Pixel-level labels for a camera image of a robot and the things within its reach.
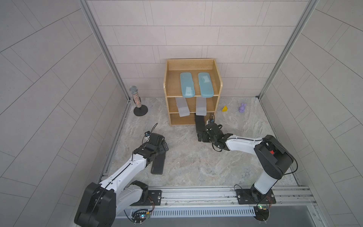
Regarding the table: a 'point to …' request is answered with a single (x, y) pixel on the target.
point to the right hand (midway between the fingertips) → (202, 134)
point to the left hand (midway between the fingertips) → (162, 145)
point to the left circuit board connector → (140, 215)
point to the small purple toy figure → (242, 109)
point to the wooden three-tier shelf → (172, 86)
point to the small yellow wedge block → (225, 109)
